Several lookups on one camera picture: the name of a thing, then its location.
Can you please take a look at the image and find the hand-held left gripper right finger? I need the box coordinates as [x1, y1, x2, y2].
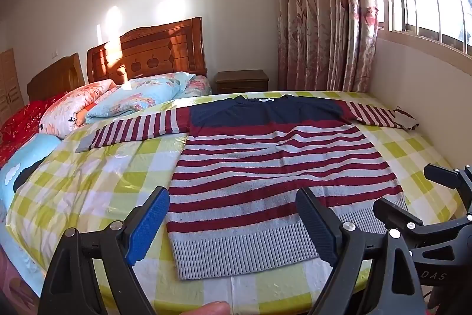
[295, 187, 428, 315]

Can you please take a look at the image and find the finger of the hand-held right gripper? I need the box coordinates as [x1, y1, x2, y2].
[423, 164, 472, 216]
[372, 197, 425, 238]

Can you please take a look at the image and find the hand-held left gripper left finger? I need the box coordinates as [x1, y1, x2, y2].
[38, 186, 171, 315]

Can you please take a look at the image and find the red and grey striped sweater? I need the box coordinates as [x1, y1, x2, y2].
[76, 94, 421, 281]

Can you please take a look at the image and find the person's left hand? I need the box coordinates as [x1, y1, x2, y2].
[191, 301, 231, 315]

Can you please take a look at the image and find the yellow checkered blanket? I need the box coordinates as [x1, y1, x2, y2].
[5, 90, 467, 312]

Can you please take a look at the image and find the light blue floral quilt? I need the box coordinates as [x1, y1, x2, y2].
[86, 71, 195, 124]

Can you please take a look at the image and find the light blue cartoon blanket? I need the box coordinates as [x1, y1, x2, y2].
[0, 133, 61, 212]

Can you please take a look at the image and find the pink floral pillow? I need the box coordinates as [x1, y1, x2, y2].
[39, 79, 118, 138]

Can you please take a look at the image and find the pink patterned bed sheet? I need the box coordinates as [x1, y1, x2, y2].
[0, 219, 41, 315]

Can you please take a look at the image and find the red bedding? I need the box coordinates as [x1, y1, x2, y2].
[0, 92, 69, 168]

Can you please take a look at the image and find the wooden nightstand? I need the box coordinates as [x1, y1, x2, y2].
[215, 69, 270, 94]

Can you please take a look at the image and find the small plain wooden headboard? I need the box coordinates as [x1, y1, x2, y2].
[27, 53, 86, 102]

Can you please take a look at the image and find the large carved wooden headboard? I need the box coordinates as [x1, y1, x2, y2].
[86, 17, 208, 85]

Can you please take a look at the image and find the pink floral curtain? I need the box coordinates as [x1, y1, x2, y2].
[269, 0, 384, 92]

